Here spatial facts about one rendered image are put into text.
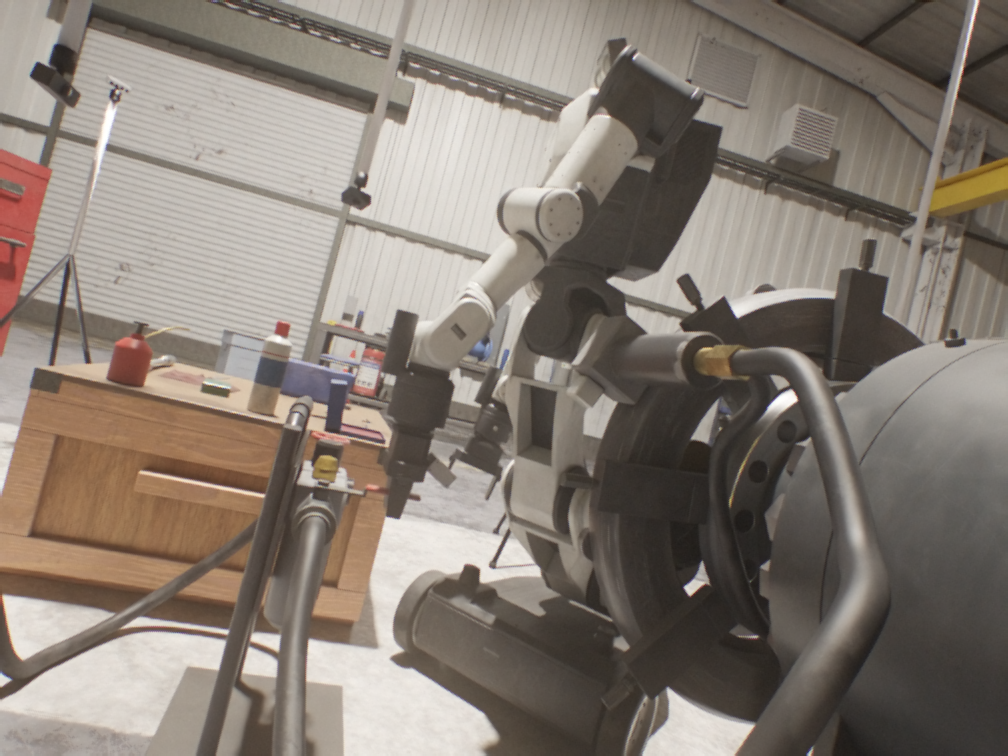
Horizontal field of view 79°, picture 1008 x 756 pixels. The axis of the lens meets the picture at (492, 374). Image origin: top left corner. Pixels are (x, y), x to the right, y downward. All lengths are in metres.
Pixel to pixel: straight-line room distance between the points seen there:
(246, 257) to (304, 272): 0.83
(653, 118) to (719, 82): 10.38
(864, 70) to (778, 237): 3.04
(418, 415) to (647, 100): 0.60
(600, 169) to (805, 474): 0.53
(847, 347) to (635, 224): 0.41
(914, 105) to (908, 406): 12.15
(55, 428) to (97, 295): 8.66
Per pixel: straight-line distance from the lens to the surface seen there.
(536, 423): 1.27
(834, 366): 1.15
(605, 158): 1.01
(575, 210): 0.95
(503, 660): 1.41
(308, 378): 2.19
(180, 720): 1.27
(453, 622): 1.47
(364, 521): 1.54
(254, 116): 10.14
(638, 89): 1.08
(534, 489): 1.27
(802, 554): 0.79
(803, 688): 0.44
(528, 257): 0.94
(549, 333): 1.16
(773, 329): 1.11
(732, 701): 1.22
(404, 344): 0.89
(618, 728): 1.31
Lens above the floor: 0.66
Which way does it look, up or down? 1 degrees up
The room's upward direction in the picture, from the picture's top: 15 degrees clockwise
